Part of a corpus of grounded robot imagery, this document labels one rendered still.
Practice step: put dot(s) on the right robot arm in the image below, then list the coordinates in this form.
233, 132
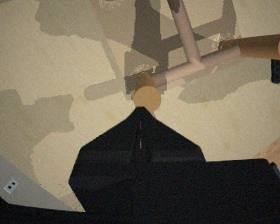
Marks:
275, 71

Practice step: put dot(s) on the wooden stool legs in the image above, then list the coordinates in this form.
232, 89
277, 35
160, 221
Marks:
146, 91

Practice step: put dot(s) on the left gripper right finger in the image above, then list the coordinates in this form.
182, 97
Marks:
165, 145

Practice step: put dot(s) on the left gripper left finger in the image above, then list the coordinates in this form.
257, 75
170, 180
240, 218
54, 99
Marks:
117, 143

